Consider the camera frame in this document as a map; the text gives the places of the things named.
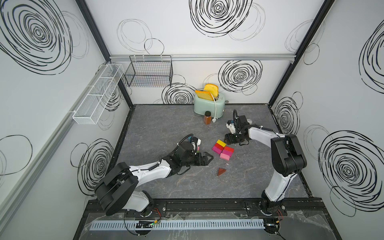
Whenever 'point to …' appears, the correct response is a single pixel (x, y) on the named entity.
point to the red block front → (229, 149)
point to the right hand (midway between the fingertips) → (229, 139)
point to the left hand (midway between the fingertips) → (208, 158)
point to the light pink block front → (225, 156)
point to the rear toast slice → (212, 88)
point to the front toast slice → (204, 95)
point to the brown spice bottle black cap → (207, 118)
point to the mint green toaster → (201, 105)
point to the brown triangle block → (220, 171)
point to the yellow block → (221, 143)
